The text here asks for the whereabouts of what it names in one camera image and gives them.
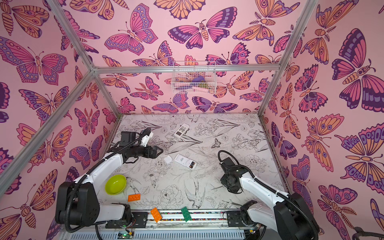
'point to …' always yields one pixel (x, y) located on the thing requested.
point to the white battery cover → (168, 159)
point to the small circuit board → (125, 235)
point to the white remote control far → (181, 131)
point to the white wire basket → (194, 77)
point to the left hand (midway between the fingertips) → (157, 148)
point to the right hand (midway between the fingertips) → (224, 182)
